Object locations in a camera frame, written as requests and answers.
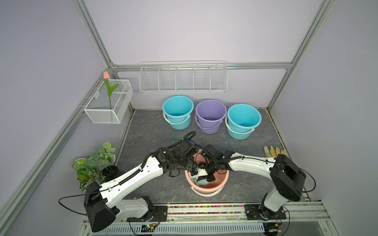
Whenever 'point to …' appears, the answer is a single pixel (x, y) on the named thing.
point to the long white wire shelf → (183, 76)
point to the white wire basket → (98, 109)
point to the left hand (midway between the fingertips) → (190, 164)
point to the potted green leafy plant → (98, 167)
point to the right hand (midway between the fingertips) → (195, 176)
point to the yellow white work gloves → (270, 152)
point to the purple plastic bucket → (209, 115)
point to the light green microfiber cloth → (202, 182)
